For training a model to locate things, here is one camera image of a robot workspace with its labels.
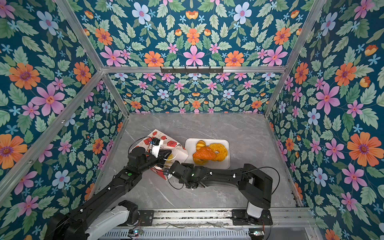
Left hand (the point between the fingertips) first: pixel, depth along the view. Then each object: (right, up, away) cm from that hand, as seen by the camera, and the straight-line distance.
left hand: (171, 148), depth 77 cm
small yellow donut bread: (+15, -10, +13) cm, 22 cm away
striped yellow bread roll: (+15, 0, +21) cm, 26 cm away
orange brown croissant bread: (+18, -4, +11) cm, 22 cm away
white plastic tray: (+8, -2, +25) cm, 27 cm away
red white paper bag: (-5, 0, +7) cm, 9 cm away
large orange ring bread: (+29, -4, +18) cm, 34 cm away
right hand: (+6, -11, +6) cm, 13 cm away
